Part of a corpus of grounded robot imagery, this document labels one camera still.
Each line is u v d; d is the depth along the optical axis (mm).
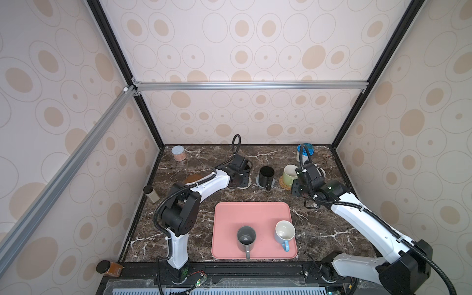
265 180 949
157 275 702
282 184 998
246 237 816
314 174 582
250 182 1027
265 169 941
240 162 744
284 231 810
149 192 872
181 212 493
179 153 1096
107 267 670
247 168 807
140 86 901
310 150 1041
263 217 903
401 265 379
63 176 541
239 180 860
